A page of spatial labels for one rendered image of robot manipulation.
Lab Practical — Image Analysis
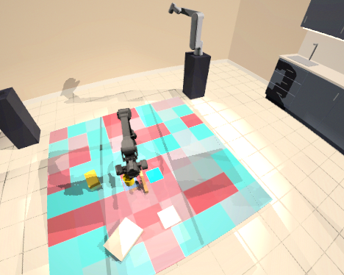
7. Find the small yellow block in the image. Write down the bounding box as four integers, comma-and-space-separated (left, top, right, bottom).
85, 170, 100, 189

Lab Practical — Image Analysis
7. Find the yellow cup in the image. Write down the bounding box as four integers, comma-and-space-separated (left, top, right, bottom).
123, 174, 135, 186

